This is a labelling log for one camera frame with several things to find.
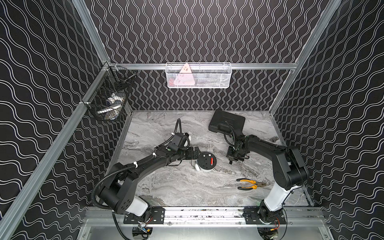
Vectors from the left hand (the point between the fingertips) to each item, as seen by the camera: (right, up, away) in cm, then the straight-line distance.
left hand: (195, 151), depth 85 cm
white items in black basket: (-47, +27, +1) cm, 54 cm away
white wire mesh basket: (+12, +50, +18) cm, 55 cm away
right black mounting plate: (+27, -30, -12) cm, 42 cm away
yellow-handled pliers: (+35, -18, -1) cm, 39 cm away
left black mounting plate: (-19, -30, -11) cm, 37 cm away
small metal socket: (+55, +6, +17) cm, 58 cm away
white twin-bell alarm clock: (+5, -7, +3) cm, 9 cm away
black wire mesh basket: (-53, +45, +13) cm, 71 cm away
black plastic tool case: (+21, +17, +22) cm, 35 cm away
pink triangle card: (-6, +44, +5) cm, 45 cm away
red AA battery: (+10, -6, +4) cm, 12 cm away
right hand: (+22, -5, +9) cm, 24 cm away
